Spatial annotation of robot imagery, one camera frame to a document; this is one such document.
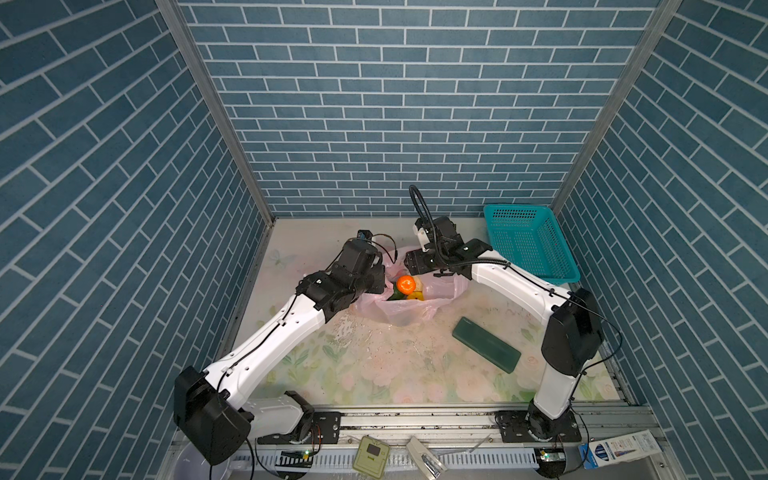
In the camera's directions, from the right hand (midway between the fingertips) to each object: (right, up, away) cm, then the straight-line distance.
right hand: (413, 255), depth 87 cm
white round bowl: (-53, -48, -18) cm, 74 cm away
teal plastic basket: (+47, +6, +28) cm, 56 cm away
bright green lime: (-5, -13, +6) cm, 15 cm away
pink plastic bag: (+7, -10, 0) cm, 13 cm away
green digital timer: (-11, -46, -18) cm, 51 cm away
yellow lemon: (+1, -13, +5) cm, 14 cm away
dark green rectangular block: (+22, -27, 0) cm, 35 cm away
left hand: (-9, -4, -10) cm, 14 cm away
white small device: (+3, -47, -19) cm, 51 cm away
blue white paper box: (+49, -46, -17) cm, 69 cm away
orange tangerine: (-2, -9, +4) cm, 10 cm away
